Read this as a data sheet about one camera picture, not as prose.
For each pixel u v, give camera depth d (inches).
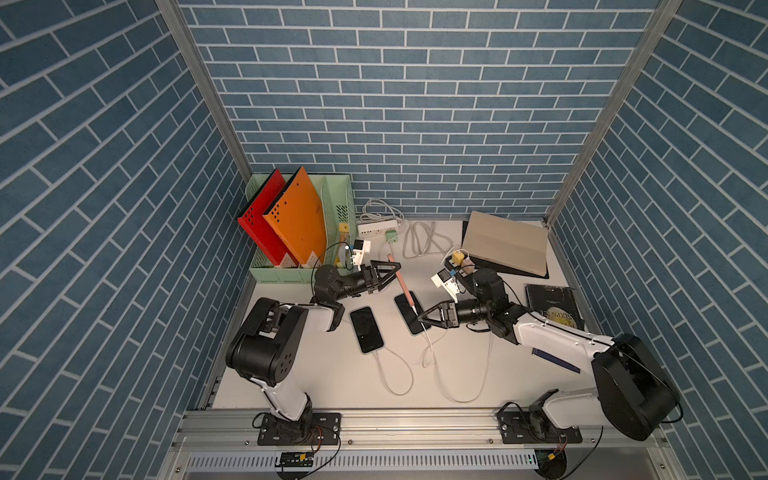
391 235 44.8
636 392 16.8
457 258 39.7
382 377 32.4
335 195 40.7
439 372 33.0
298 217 38.2
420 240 45.3
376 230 44.9
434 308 28.8
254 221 32.5
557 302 37.7
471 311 27.8
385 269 29.4
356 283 29.4
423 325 29.8
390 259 30.3
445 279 29.1
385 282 32.2
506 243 44.6
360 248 31.0
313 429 28.4
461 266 40.0
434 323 28.7
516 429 28.9
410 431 29.1
